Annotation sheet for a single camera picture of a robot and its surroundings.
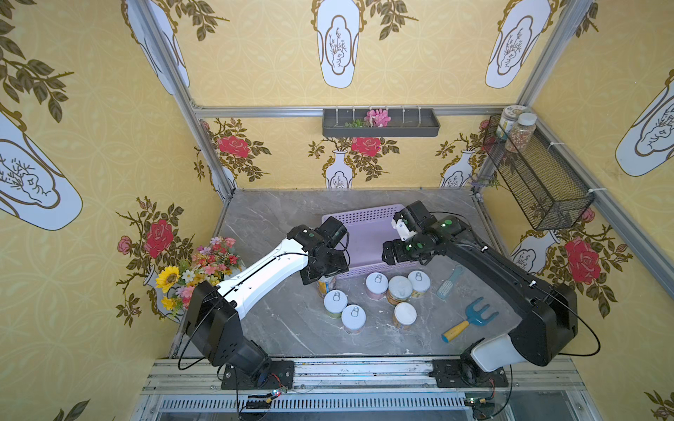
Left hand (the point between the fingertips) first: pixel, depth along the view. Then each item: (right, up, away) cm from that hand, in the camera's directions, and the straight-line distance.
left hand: (323, 270), depth 82 cm
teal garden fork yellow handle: (+48, -16, +2) cm, 51 cm away
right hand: (+24, +6, +1) cm, 25 cm away
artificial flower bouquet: (-34, +3, -2) cm, 34 cm away
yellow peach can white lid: (+24, -7, +2) cm, 25 cm away
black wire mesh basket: (+70, +25, 0) cm, 74 cm away
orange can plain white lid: (+25, -13, -3) cm, 28 cm away
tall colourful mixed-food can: (+1, -4, -1) cm, 4 cm away
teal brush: (+42, -7, +8) cm, 43 cm away
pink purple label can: (+9, -14, -2) cm, 17 cm away
